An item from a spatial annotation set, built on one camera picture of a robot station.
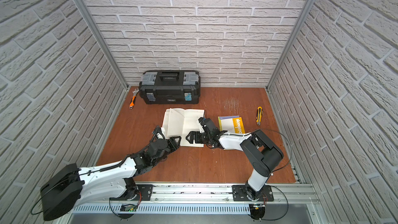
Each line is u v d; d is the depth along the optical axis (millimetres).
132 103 1070
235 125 947
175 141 757
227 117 1024
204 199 727
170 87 980
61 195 407
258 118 1003
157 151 617
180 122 987
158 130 737
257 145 523
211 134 714
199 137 796
